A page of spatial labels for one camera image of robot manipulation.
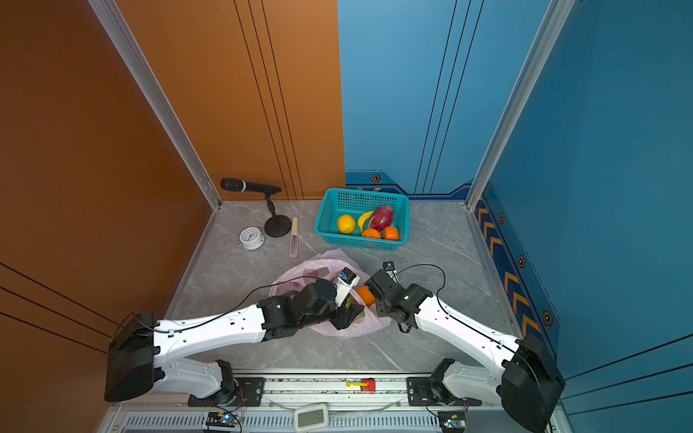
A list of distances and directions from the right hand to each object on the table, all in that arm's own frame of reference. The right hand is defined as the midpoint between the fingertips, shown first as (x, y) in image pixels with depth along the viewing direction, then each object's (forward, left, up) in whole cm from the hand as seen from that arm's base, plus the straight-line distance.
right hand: (385, 302), depth 82 cm
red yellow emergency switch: (-21, +6, -7) cm, 23 cm away
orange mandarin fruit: (+29, +3, -2) cm, 29 cm away
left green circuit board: (-28, +46, -9) cm, 54 cm away
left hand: (-3, +8, +8) cm, 11 cm away
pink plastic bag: (+4, +17, +14) cm, 22 cm away
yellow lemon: (+34, +13, -2) cm, 36 cm away
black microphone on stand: (+36, +42, -5) cm, 56 cm away
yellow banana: (+37, +7, -3) cm, 38 cm away
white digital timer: (-29, +21, -6) cm, 36 cm away
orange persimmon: (-6, +6, +17) cm, 19 cm away
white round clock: (+27, +49, -2) cm, 56 cm away
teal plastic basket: (+47, +18, -3) cm, 51 cm away
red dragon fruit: (+35, -1, 0) cm, 35 cm away
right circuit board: (-29, -16, -11) cm, 35 cm away
